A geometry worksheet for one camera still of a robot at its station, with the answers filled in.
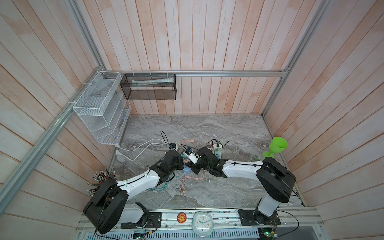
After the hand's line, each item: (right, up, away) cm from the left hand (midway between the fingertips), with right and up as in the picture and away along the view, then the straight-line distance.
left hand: (181, 161), depth 88 cm
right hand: (+4, 0, -1) cm, 4 cm away
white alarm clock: (+11, -26, -18) cm, 34 cm away
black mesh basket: (-23, +50, +16) cm, 57 cm away
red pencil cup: (-37, -3, -19) cm, 42 cm away
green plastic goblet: (+55, +10, -5) cm, 56 cm away
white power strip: (+23, +6, +2) cm, 24 cm away
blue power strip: (+3, -5, -1) cm, 6 cm away
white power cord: (-42, +4, +10) cm, 44 cm away
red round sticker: (+1, -26, -14) cm, 29 cm away
